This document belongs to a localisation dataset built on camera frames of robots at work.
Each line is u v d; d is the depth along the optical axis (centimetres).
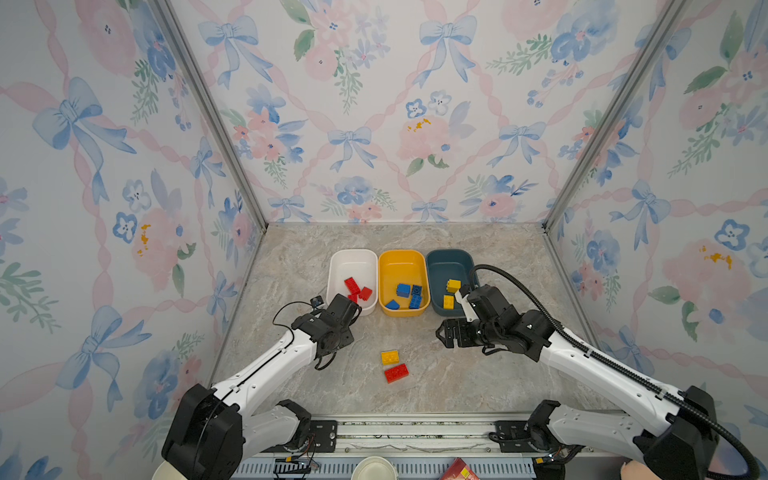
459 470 66
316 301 76
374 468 73
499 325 58
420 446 73
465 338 68
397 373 83
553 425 61
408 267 105
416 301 97
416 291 100
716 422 42
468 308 63
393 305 97
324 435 75
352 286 100
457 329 68
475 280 97
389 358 86
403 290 100
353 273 108
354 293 100
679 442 38
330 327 62
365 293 100
